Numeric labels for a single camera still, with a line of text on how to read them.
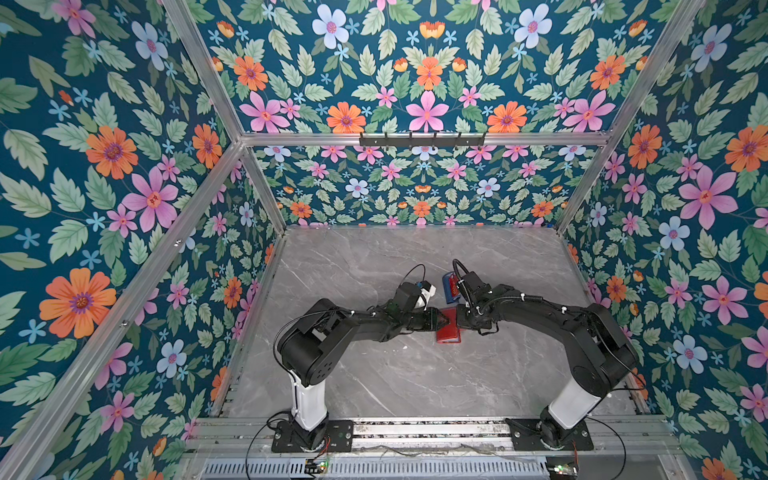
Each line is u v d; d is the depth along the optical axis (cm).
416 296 76
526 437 73
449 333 90
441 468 77
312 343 50
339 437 73
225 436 75
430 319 80
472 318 79
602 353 46
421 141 93
